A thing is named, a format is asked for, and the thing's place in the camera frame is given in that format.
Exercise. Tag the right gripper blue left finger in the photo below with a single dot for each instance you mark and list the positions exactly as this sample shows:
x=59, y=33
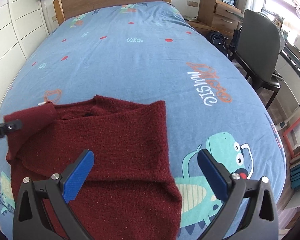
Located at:
x=31, y=220

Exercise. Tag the black backpack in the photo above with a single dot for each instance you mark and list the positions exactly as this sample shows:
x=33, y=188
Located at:
x=218, y=40

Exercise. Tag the dark red knitted sweater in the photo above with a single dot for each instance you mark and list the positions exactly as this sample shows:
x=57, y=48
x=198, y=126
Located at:
x=130, y=192

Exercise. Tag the blue dinosaur print bedsheet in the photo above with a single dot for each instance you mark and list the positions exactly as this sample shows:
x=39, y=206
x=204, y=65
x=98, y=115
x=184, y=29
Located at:
x=144, y=53

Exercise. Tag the white desk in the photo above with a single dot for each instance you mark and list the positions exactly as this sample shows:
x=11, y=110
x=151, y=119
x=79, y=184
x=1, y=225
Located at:
x=288, y=66

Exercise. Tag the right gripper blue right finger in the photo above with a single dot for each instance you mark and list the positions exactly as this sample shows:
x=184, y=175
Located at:
x=259, y=220

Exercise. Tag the dark grey chair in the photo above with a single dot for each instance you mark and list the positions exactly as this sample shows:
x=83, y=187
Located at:
x=257, y=51

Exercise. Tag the white wardrobe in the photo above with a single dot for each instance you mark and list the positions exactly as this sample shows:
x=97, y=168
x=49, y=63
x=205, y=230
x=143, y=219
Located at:
x=22, y=30

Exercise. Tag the wooden drawer cabinet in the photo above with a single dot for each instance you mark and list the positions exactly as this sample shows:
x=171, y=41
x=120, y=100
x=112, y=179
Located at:
x=215, y=15

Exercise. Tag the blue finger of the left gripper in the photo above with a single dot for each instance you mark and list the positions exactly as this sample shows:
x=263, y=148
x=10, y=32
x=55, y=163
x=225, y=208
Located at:
x=9, y=127

